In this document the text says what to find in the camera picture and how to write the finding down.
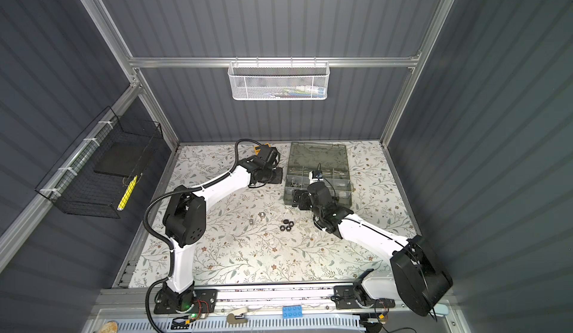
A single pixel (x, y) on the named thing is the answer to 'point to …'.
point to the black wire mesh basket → (97, 175)
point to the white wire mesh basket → (279, 81)
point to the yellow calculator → (257, 148)
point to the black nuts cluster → (287, 228)
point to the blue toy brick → (292, 311)
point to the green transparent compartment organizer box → (331, 159)
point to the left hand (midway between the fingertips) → (281, 176)
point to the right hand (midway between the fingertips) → (305, 193)
